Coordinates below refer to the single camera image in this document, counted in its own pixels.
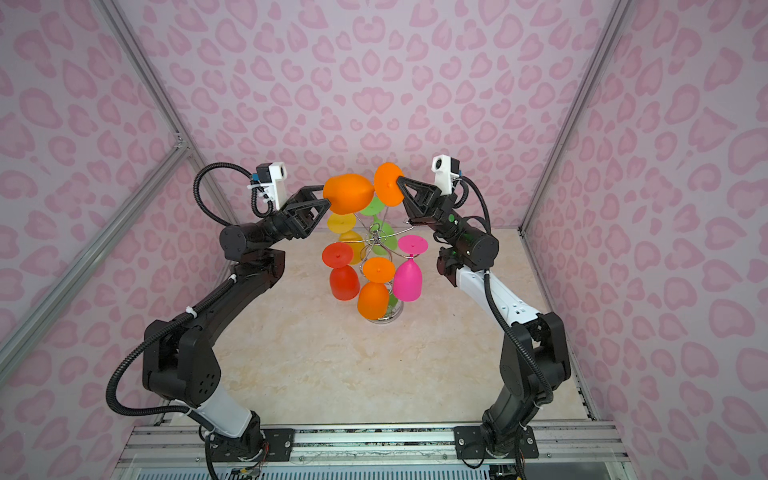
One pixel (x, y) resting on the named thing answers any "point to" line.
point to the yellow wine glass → (343, 224)
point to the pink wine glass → (407, 278)
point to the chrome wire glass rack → (397, 315)
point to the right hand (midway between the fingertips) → (398, 193)
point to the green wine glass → (383, 238)
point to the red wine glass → (344, 280)
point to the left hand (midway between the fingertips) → (334, 199)
